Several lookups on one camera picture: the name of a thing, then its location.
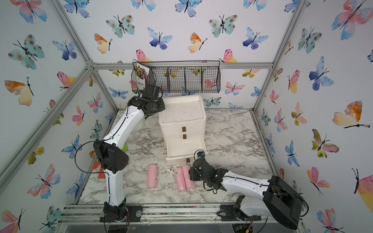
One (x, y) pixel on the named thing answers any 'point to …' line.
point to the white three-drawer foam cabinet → (183, 109)
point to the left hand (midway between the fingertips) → (162, 104)
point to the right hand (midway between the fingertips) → (192, 170)
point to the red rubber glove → (101, 175)
